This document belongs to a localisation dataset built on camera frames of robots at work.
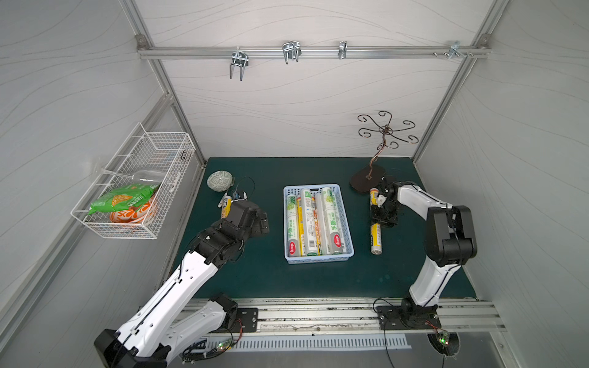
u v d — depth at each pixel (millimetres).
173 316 421
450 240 507
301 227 924
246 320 737
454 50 765
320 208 967
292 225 909
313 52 788
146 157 765
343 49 730
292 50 765
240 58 783
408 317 675
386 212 824
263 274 865
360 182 1100
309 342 703
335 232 857
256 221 663
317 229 921
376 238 880
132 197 547
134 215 625
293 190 1011
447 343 716
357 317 750
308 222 884
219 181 1109
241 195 640
